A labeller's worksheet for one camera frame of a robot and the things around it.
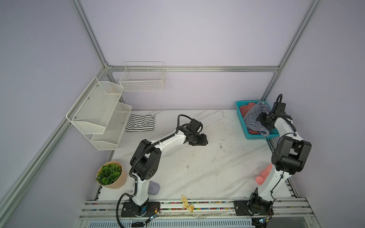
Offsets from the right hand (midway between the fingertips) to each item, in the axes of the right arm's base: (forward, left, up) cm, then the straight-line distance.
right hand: (261, 118), depth 95 cm
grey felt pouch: (-42, +69, -11) cm, 82 cm away
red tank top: (+17, +5, -8) cm, 19 cm away
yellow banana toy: (-51, +49, -12) cm, 72 cm away
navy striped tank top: (+7, +2, -10) cm, 12 cm away
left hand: (-17, +40, -4) cm, 43 cm away
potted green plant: (-38, +91, -3) cm, 98 cm away
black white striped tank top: (+6, +90, -12) cm, 91 cm away
